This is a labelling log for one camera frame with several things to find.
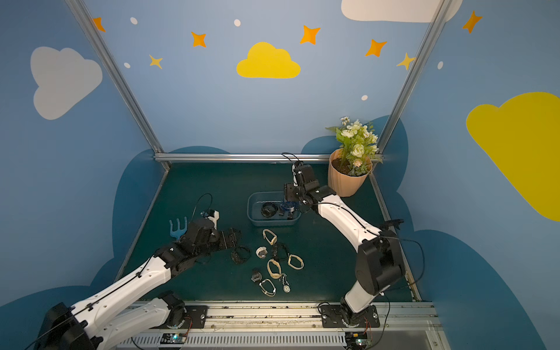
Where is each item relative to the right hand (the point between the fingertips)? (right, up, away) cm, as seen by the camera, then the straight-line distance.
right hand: (295, 186), depth 88 cm
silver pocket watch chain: (-4, -38, -8) cm, 39 cm away
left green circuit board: (-41, -50, -18) cm, 68 cm away
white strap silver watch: (-14, -26, -4) cm, 30 cm away
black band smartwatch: (-23, -28, -1) cm, 36 cm away
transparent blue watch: (-2, -10, +16) cm, 19 cm away
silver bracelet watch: (-12, -39, -9) cm, 42 cm away
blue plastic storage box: (-18, -6, +14) cm, 24 cm away
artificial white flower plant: (+26, +18, -1) cm, 31 cm away
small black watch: (-15, -33, -9) cm, 38 cm away
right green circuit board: (+20, -51, -17) cm, 57 cm away
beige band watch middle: (-9, -34, -6) cm, 36 cm away
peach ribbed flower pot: (+22, +2, +10) cm, 24 cm away
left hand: (-23, -18, -8) cm, 30 cm away
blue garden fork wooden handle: (-51, -21, +7) cm, 56 cm away
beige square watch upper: (-9, -22, +3) cm, 24 cm away
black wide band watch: (-12, -11, +10) cm, 19 cm away
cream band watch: (+1, -30, -1) cm, 30 cm away
